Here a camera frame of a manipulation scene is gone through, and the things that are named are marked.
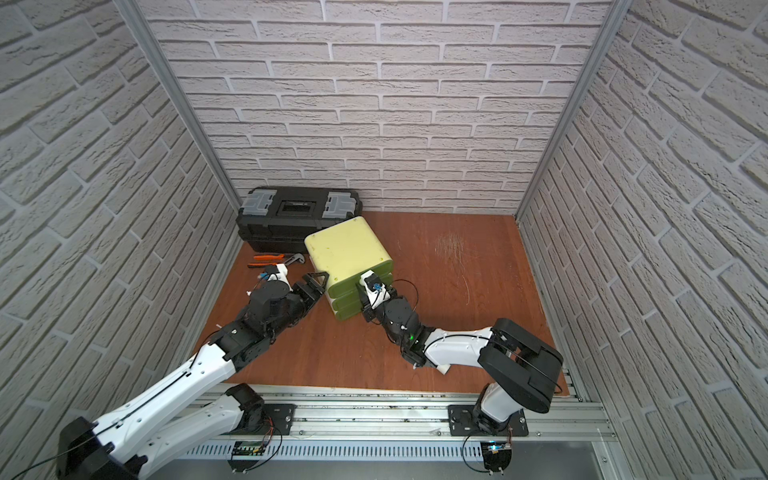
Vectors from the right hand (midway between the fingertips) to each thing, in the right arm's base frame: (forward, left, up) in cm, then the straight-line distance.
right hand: (367, 281), depth 80 cm
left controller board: (-36, +31, -19) cm, 51 cm away
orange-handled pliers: (+21, +32, -15) cm, 41 cm away
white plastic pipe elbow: (-20, -20, -16) cm, 32 cm away
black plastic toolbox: (+26, +29, 0) cm, 38 cm away
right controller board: (-40, -30, -19) cm, 53 cm away
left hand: (-1, +9, +5) cm, 11 cm away
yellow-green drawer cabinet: (+7, +6, +5) cm, 10 cm away
